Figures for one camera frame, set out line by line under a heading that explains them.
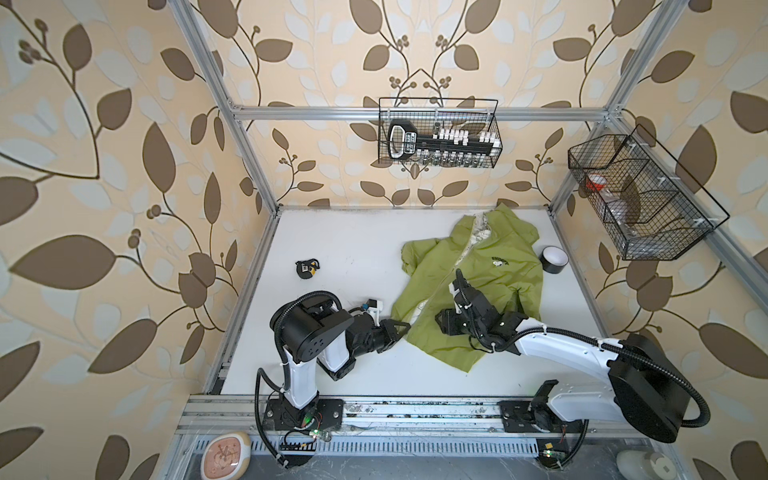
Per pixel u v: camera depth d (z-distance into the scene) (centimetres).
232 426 74
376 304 87
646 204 75
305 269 99
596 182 80
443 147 84
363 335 72
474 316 65
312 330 50
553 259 105
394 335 80
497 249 102
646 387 42
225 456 67
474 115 91
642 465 62
